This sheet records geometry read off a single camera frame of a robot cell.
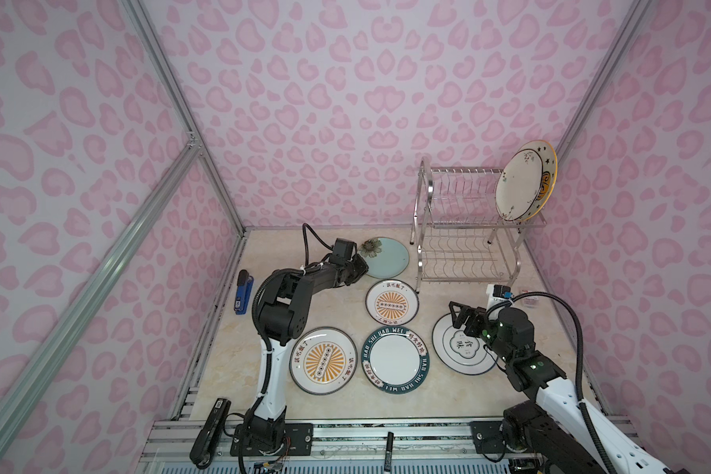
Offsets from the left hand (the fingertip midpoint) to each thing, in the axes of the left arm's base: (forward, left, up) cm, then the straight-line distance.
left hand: (372, 261), depth 105 cm
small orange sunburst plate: (-15, -6, -4) cm, 16 cm away
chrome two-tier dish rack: (+12, -32, +3) cm, 34 cm away
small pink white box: (-16, -52, -3) cm, 55 cm away
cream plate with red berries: (+3, -42, +30) cm, 51 cm away
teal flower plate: (+5, -5, -4) cm, 8 cm away
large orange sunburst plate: (-34, +15, -3) cm, 37 cm away
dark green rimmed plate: (-34, -6, -4) cm, 34 cm away
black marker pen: (-56, -3, -3) cm, 56 cm away
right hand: (-25, -24, +12) cm, 36 cm away
